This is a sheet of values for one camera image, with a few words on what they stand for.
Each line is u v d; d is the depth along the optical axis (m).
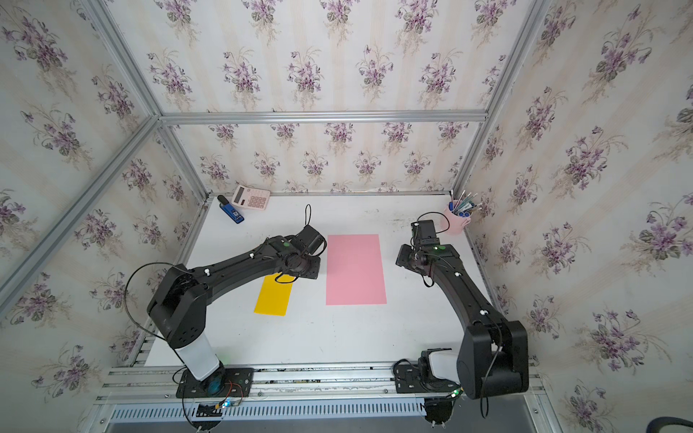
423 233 0.66
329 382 0.75
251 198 1.17
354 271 0.96
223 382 0.68
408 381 0.73
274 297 0.91
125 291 0.80
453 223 1.01
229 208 1.11
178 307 0.45
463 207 1.03
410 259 0.75
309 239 0.69
